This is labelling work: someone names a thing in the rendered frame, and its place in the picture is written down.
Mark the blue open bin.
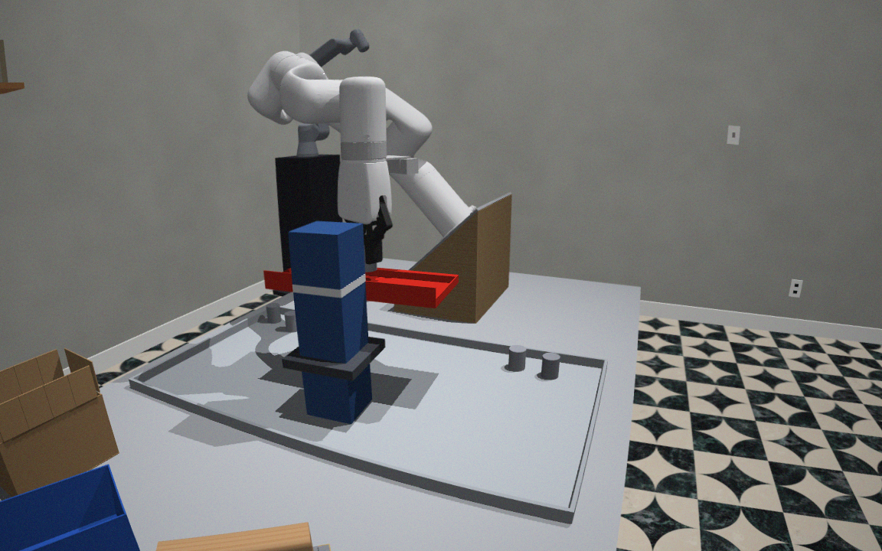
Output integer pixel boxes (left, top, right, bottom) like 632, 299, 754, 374
0, 464, 140, 551

